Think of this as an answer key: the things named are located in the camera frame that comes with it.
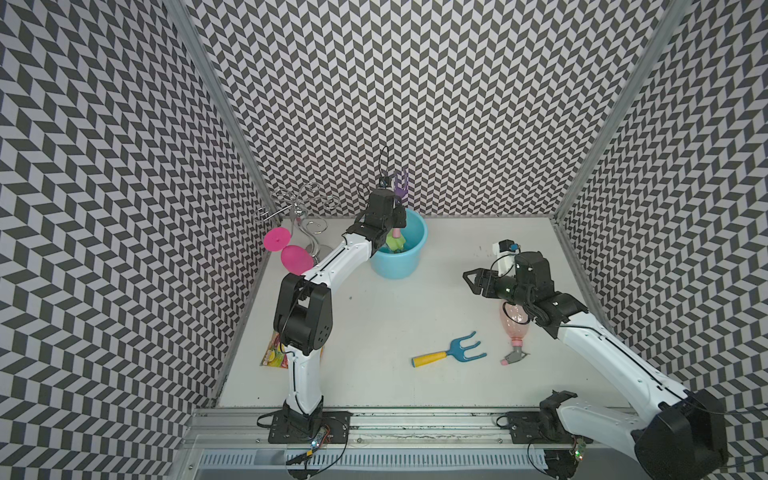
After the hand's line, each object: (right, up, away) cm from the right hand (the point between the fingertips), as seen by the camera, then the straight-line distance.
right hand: (472, 281), depth 80 cm
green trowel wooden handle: (-21, +10, +20) cm, 31 cm away
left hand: (-20, +21, +12) cm, 32 cm away
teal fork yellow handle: (-3, -21, +6) cm, 22 cm away
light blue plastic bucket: (-18, +3, +20) cm, 27 cm away
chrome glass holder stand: (-46, +21, +5) cm, 50 cm away
